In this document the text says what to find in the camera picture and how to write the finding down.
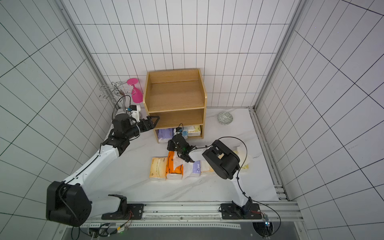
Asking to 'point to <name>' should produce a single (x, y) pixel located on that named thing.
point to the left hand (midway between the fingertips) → (154, 121)
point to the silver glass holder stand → (115, 91)
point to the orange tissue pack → (175, 167)
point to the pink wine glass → (136, 94)
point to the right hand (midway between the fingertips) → (163, 142)
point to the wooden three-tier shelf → (177, 97)
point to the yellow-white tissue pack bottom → (193, 130)
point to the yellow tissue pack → (158, 168)
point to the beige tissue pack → (205, 167)
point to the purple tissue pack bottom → (165, 135)
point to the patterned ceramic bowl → (225, 118)
